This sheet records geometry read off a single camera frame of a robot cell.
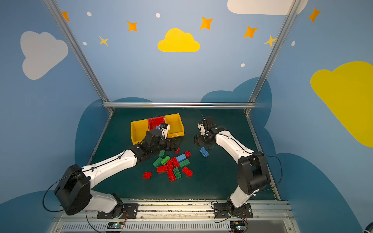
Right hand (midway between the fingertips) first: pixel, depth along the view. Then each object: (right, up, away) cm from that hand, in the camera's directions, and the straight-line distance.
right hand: (201, 140), depth 90 cm
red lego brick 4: (-20, -16, 0) cm, 26 cm away
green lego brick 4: (-11, -15, +1) cm, 18 cm away
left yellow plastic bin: (-46, +6, +17) cm, 49 cm away
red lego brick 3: (-17, -14, +1) cm, 22 cm away
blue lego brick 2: (-13, -12, +3) cm, 18 cm away
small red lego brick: (-9, -10, +4) cm, 14 cm away
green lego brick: (-25, -9, +4) cm, 27 cm away
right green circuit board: (+17, -41, -19) cm, 48 cm away
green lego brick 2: (-28, -14, 0) cm, 32 cm away
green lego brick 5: (-15, -19, -4) cm, 25 cm away
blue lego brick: (+2, -9, +5) cm, 11 cm away
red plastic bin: (-34, +11, +12) cm, 38 cm away
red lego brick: (-9, -19, -4) cm, 21 cm away
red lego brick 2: (-24, -18, -2) cm, 30 cm away
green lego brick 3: (-24, -14, 0) cm, 28 cm away
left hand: (-15, +1, -8) cm, 17 cm away
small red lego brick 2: (-33, -20, -6) cm, 39 cm away
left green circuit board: (-45, -40, -20) cm, 63 cm away
